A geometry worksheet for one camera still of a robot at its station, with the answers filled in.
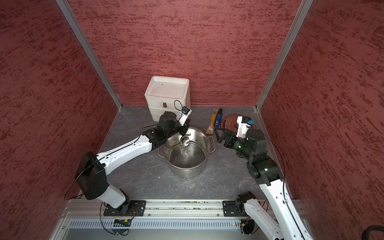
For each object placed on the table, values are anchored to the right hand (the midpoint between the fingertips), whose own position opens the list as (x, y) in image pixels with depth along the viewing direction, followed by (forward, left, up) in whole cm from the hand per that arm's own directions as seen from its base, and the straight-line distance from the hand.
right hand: (218, 134), depth 67 cm
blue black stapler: (+33, -7, -29) cm, 45 cm away
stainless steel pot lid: (+31, -16, -31) cm, 46 cm away
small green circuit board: (-30, +48, -32) cm, 65 cm away
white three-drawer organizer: (+37, +31, -7) cm, 48 cm away
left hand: (+14, +15, -7) cm, 21 cm away
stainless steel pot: (+2, +15, -33) cm, 36 cm away
